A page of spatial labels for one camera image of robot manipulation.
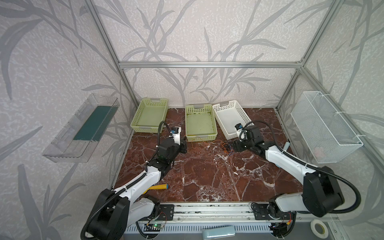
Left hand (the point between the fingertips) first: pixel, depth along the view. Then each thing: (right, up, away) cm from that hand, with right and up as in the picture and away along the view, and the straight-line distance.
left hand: (188, 133), depth 83 cm
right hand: (+29, -3, +6) cm, 30 cm away
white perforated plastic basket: (+29, +12, +32) cm, 45 cm away
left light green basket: (-31, +14, +33) cm, 48 cm away
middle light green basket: (+7, +5, +29) cm, 30 cm away
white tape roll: (+63, -44, -14) cm, 79 cm away
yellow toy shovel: (-15, -29, -3) cm, 33 cm away
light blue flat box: (+15, -42, -18) cm, 49 cm away
